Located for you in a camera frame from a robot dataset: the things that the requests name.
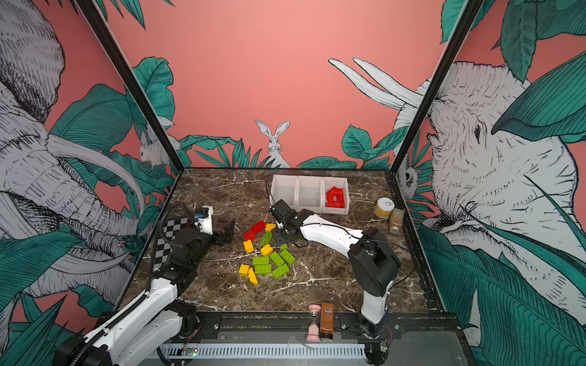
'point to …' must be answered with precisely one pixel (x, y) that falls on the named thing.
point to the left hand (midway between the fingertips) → (224, 215)
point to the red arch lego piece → (335, 197)
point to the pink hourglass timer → (313, 333)
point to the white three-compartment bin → (308, 192)
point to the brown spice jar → (397, 220)
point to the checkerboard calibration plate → (164, 248)
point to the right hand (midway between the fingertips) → (279, 233)
